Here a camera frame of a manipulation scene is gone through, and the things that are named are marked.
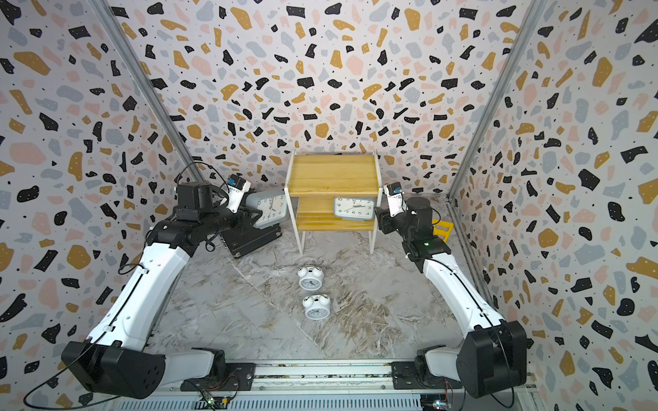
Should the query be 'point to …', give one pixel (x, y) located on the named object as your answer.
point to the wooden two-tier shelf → (313, 181)
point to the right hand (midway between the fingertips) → (384, 204)
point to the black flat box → (239, 241)
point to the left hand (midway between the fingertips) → (255, 208)
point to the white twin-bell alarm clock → (311, 277)
